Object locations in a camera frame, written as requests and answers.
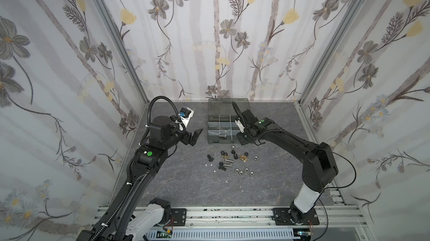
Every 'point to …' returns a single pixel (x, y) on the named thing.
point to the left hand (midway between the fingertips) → (194, 121)
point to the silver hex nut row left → (237, 170)
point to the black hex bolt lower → (221, 166)
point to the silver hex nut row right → (251, 173)
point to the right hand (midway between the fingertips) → (243, 135)
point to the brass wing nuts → (243, 158)
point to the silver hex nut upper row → (241, 173)
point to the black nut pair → (223, 153)
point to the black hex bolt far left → (210, 159)
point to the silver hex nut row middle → (246, 170)
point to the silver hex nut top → (233, 147)
